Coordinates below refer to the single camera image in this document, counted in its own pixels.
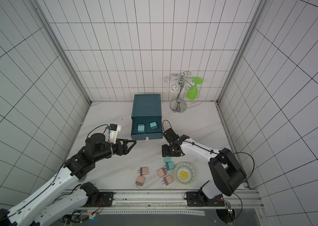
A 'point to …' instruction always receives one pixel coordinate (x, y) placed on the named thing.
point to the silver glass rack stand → (178, 105)
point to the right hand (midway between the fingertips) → (162, 153)
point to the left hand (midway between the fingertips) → (130, 144)
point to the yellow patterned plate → (184, 173)
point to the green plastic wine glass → (192, 92)
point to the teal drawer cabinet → (147, 105)
